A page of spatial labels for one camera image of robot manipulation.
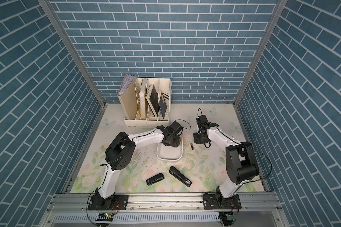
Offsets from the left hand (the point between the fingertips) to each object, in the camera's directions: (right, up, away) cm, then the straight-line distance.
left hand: (179, 144), depth 95 cm
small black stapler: (-13, -16, -16) cm, 26 cm away
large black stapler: (0, -15, -16) cm, 22 cm away
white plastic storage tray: (-9, -6, 0) cm, 11 cm away
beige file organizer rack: (-32, +25, +10) cm, 42 cm away
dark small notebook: (-13, +28, +17) cm, 35 cm away
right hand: (+14, +3, -2) cm, 14 cm away
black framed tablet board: (-20, +33, +9) cm, 40 cm away
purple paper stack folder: (-35, +43, -2) cm, 55 cm away
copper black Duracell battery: (+9, -1, +1) cm, 9 cm away
